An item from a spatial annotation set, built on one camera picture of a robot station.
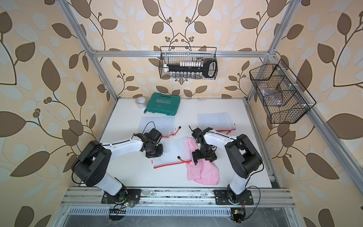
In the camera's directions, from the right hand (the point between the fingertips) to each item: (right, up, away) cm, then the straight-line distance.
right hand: (202, 162), depth 87 cm
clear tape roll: (-49, +40, +32) cm, 71 cm away
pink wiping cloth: (0, -4, -6) cm, 7 cm away
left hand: (-27, +5, +2) cm, 27 cm away
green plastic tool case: (-29, +38, +25) cm, 54 cm away
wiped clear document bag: (+16, +24, +18) cm, 34 cm away
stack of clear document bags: (-26, +22, +18) cm, 38 cm away
